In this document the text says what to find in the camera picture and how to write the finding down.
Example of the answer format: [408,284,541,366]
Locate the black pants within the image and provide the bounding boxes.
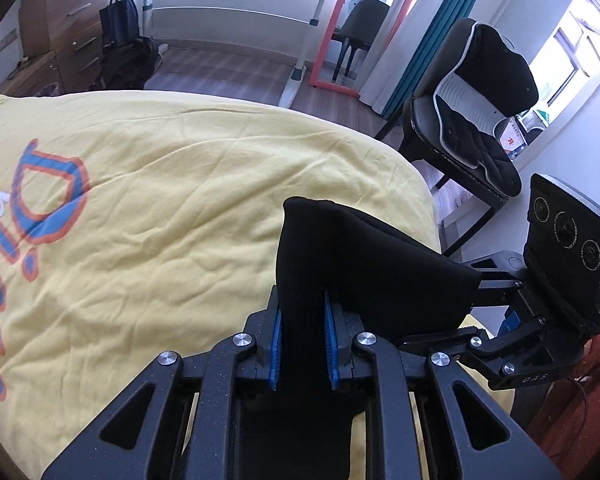
[276,197,481,364]

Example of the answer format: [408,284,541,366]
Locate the yellow cartoon bedspread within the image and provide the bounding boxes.
[0,91,440,479]

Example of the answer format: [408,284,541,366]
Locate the black padded chair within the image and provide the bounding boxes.
[374,18,539,256]

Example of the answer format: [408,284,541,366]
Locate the black backpack on floor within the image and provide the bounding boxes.
[97,36,161,90]

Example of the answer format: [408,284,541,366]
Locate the teal curtain right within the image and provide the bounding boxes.
[381,0,476,119]

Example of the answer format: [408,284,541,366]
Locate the pink framed mirror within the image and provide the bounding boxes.
[309,0,416,96]

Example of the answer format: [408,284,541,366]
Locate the wooden drawer dresser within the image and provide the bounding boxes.
[0,0,107,96]

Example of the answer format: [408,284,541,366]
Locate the dark tote bag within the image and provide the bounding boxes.
[99,0,140,51]

